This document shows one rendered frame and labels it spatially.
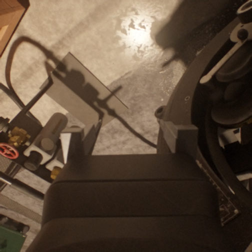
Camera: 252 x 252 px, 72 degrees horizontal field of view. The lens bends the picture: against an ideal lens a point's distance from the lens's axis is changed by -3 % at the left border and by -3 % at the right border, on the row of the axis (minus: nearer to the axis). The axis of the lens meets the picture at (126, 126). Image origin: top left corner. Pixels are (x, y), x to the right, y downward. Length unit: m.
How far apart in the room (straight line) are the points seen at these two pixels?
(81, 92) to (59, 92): 0.13
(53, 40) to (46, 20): 0.09
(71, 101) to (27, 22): 0.43
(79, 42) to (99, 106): 0.35
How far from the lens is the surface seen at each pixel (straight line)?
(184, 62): 0.90
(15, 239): 3.26
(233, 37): 0.50
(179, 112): 0.38
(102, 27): 0.88
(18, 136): 0.71
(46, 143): 0.69
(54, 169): 0.72
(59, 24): 0.94
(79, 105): 1.07
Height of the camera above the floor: 0.84
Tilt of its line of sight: 49 degrees down
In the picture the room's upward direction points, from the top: 170 degrees counter-clockwise
